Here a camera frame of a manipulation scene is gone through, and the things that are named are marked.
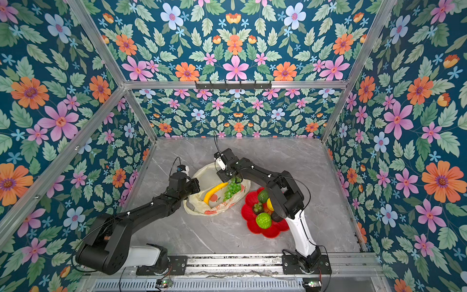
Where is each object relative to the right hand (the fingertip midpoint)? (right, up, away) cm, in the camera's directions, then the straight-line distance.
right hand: (225, 170), depth 97 cm
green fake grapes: (+5, -8, -5) cm, 11 cm away
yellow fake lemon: (+23, -15, -14) cm, 31 cm away
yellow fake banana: (-6, -11, -3) cm, 13 cm away
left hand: (-11, -2, -7) cm, 14 cm away
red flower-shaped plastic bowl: (+25, -25, -16) cm, 39 cm away
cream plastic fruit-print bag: (-9, -4, +2) cm, 10 cm away
